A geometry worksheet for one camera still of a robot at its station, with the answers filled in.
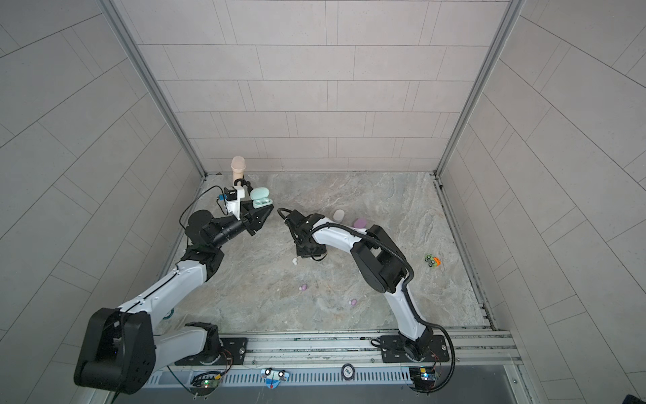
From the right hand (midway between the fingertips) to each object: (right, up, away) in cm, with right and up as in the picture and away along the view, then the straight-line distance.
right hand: (307, 255), depth 93 cm
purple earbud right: (+16, -12, -14) cm, 25 cm away
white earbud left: (-4, -1, -5) cm, 6 cm away
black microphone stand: (-22, +27, -3) cm, 35 cm away
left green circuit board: (-23, -27, -29) cm, 46 cm away
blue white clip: (-5, -25, -28) cm, 38 cm away
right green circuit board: (+35, -27, -26) cm, 51 cm away
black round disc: (+14, -26, -25) cm, 39 cm away
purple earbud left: (0, -8, -11) cm, 13 cm away
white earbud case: (+12, +14, +7) cm, 20 cm away
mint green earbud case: (-12, +22, -20) cm, 32 cm away
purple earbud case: (+21, +11, +6) cm, 24 cm away
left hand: (-9, +20, -18) cm, 28 cm away
